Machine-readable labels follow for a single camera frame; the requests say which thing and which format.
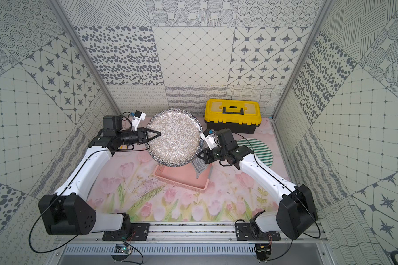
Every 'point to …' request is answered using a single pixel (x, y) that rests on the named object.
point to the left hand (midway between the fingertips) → (157, 131)
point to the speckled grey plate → (180, 141)
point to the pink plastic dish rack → (185, 175)
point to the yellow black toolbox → (239, 116)
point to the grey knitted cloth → (199, 165)
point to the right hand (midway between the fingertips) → (199, 157)
